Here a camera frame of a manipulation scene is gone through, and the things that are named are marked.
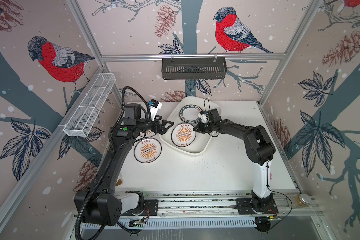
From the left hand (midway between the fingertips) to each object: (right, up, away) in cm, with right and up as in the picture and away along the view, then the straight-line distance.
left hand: (165, 120), depth 72 cm
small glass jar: (+63, -37, -6) cm, 74 cm away
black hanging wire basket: (+16, +36, +31) cm, 50 cm away
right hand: (+15, -8, +26) cm, 31 cm away
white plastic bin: (+22, -13, +24) cm, 35 cm away
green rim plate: (+13, +3, +39) cm, 41 cm away
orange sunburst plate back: (-7, -6, -7) cm, 11 cm away
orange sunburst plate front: (+9, -11, +27) cm, 31 cm away
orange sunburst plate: (-15, -21, +22) cm, 34 cm away
